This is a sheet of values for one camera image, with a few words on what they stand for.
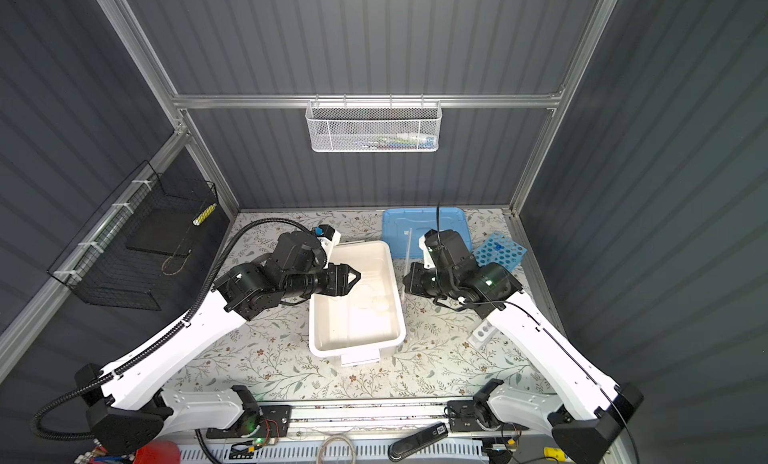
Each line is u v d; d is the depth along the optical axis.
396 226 1.15
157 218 0.79
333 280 0.59
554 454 0.68
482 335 0.84
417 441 0.74
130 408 0.39
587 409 0.37
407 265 0.71
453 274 0.49
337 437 0.71
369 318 0.92
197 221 0.77
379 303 0.95
